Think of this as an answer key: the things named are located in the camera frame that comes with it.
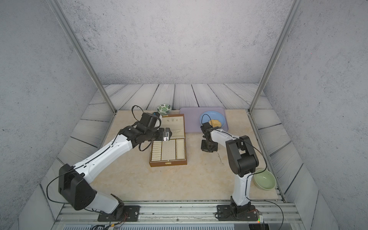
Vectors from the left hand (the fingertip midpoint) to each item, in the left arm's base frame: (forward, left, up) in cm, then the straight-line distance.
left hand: (167, 133), depth 81 cm
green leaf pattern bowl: (+39, +8, -18) cm, 44 cm away
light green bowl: (-20, -55, -19) cm, 61 cm away
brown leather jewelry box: (-3, -1, -16) cm, 16 cm away
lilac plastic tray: (+27, -15, -17) cm, 35 cm away
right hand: (+1, -24, -20) cm, 31 cm away
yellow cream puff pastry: (+21, -32, -16) cm, 41 cm away
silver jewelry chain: (-8, -32, -21) cm, 39 cm away
